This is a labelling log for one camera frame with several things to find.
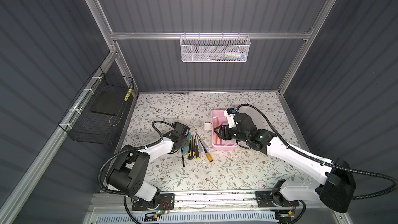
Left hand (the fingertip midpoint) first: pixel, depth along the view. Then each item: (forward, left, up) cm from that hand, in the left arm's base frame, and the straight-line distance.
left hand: (182, 141), depth 93 cm
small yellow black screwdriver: (-6, -8, 0) cm, 10 cm away
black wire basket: (+2, +39, +26) cm, 47 cm away
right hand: (-4, -20, +18) cm, 27 cm away
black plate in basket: (+8, +34, +28) cm, 45 cm away
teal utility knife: (+2, -4, 0) cm, 4 cm away
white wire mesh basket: (+71, -26, +21) cm, 78 cm away
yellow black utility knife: (-9, -5, 0) cm, 10 cm away
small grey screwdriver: (-4, -10, -1) cm, 11 cm away
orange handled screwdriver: (-9, -15, -1) cm, 18 cm away
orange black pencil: (-10, 0, -1) cm, 10 cm away
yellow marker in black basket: (+16, +27, +26) cm, 41 cm away
